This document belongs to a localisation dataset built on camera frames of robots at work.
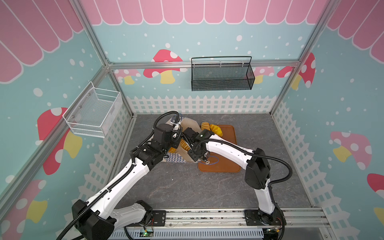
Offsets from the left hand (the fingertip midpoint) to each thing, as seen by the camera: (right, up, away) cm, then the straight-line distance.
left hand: (175, 133), depth 76 cm
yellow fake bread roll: (+5, -5, -8) cm, 11 cm away
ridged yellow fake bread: (+17, +5, +33) cm, 37 cm away
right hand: (+10, -12, +10) cm, 19 cm away
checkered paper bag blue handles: (+2, -11, -1) cm, 11 cm away
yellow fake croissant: (+25, +1, +30) cm, 39 cm away
